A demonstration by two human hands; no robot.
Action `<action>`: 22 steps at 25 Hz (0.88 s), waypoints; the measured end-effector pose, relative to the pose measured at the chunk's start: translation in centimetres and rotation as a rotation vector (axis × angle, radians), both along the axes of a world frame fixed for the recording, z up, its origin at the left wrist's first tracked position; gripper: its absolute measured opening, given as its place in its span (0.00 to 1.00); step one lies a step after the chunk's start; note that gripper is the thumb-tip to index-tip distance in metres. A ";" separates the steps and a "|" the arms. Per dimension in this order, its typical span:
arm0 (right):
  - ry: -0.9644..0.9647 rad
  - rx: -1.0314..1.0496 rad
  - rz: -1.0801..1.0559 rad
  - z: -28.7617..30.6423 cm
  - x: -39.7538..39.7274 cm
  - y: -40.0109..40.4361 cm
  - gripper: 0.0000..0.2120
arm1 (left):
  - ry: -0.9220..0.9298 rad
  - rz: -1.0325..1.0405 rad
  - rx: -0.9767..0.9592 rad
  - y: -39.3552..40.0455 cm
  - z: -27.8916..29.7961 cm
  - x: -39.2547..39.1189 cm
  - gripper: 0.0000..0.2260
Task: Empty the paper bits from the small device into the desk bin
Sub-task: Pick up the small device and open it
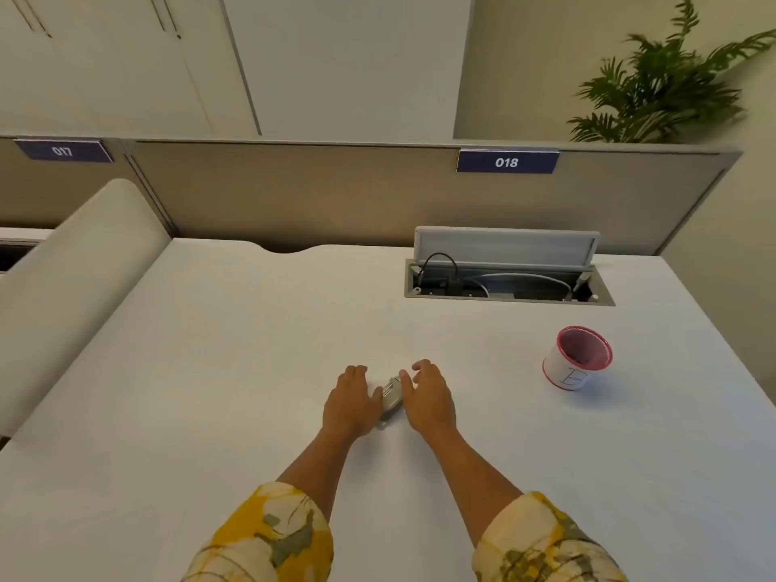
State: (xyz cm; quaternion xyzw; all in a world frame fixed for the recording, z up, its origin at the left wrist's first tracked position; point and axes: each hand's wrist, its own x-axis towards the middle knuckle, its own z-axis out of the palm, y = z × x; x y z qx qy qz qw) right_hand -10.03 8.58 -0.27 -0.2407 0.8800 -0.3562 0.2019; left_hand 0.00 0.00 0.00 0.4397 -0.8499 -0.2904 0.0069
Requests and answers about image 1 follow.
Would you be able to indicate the person's right hand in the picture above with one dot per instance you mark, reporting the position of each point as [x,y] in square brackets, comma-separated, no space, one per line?
[430,406]

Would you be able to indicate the person's left hand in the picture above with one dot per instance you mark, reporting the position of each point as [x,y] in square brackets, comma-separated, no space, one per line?
[351,406]

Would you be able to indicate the white paper cup red rim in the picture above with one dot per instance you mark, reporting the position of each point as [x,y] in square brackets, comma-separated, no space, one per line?
[567,372]

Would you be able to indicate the person's right forearm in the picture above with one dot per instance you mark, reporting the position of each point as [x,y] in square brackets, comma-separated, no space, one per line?
[470,484]

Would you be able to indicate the person's left forearm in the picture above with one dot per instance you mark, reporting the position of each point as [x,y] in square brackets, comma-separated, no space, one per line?
[321,469]

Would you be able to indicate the black plug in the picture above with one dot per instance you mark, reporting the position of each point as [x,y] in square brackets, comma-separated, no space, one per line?
[451,283]

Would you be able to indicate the yellow floral left sleeve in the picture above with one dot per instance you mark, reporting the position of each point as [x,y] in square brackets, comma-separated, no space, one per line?
[267,539]

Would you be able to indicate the yellow floral sleeve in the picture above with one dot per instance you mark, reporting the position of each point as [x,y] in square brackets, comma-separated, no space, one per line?
[539,551]
[267,539]

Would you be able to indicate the yellow floral right sleeve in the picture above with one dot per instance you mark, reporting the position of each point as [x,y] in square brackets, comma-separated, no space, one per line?
[539,551]

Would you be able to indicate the wide beige partition panel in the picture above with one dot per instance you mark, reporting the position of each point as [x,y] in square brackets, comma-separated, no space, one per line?
[303,193]

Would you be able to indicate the blue number sign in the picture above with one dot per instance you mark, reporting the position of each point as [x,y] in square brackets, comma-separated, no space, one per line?
[506,162]
[60,151]

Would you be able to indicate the white rounded side panel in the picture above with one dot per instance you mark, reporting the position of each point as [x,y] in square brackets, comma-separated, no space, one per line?
[60,284]

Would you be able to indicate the narrow beige partition panel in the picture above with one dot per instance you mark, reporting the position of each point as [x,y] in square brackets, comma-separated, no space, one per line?
[36,193]

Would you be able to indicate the green potted plant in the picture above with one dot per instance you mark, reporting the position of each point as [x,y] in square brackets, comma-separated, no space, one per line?
[661,84]

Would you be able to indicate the white cabinets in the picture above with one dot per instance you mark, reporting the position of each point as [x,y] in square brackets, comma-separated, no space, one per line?
[121,54]

